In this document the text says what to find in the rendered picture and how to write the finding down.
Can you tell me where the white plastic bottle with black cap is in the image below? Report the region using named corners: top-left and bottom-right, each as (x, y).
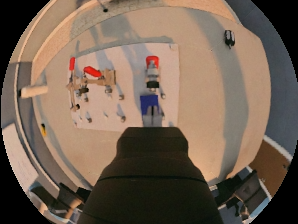
top-left (19, 83), bottom-right (48, 97)

